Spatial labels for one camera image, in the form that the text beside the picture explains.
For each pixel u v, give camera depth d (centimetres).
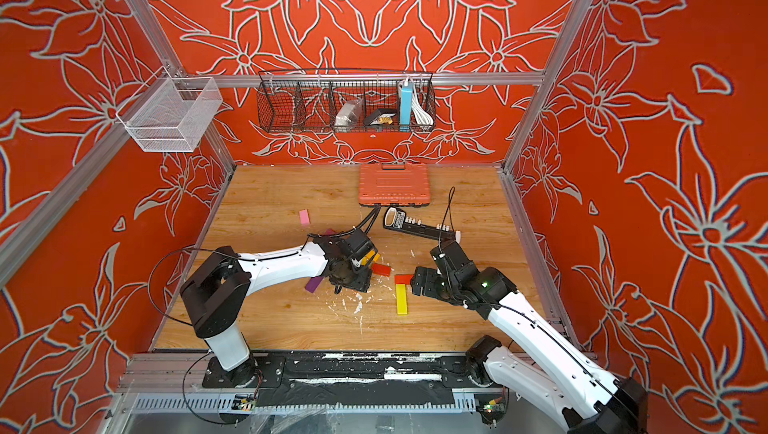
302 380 73
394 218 103
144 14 78
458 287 55
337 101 100
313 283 87
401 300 84
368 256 73
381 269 90
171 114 92
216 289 50
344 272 71
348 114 92
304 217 104
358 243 70
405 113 88
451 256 56
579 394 39
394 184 108
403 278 91
